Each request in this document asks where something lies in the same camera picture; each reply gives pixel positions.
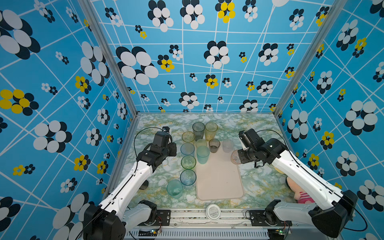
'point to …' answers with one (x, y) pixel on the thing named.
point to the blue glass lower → (188, 178)
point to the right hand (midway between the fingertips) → (243, 154)
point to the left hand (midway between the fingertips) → (173, 144)
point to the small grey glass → (214, 145)
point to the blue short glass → (187, 148)
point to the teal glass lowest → (174, 188)
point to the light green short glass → (201, 142)
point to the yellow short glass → (188, 136)
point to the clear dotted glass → (228, 145)
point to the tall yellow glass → (210, 129)
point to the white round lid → (213, 212)
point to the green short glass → (188, 162)
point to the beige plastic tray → (219, 178)
